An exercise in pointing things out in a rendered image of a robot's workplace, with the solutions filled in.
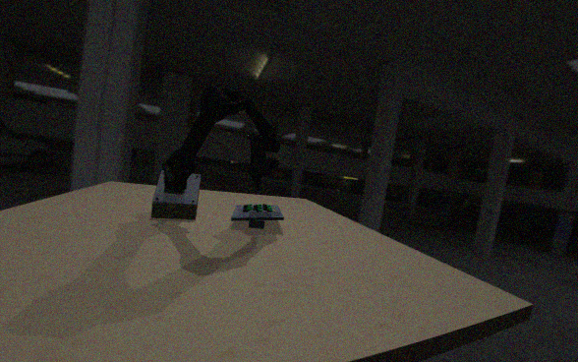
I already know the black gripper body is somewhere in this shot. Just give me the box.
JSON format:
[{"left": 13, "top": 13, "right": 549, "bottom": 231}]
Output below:
[{"left": 250, "top": 151, "right": 267, "bottom": 173}]

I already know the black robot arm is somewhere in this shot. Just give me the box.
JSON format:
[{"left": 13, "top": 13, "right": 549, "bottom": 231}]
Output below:
[{"left": 162, "top": 86, "right": 281, "bottom": 195}]

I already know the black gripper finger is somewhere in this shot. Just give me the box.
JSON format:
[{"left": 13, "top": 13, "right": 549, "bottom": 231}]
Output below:
[{"left": 251, "top": 173, "right": 265, "bottom": 190}]

